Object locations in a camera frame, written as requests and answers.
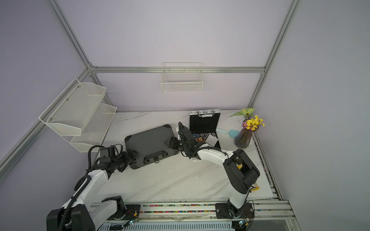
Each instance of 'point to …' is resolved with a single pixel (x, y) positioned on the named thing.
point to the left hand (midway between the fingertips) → (133, 158)
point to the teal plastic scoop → (234, 133)
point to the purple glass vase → (244, 138)
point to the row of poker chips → (202, 136)
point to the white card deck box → (211, 140)
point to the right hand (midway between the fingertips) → (169, 144)
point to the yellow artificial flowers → (253, 121)
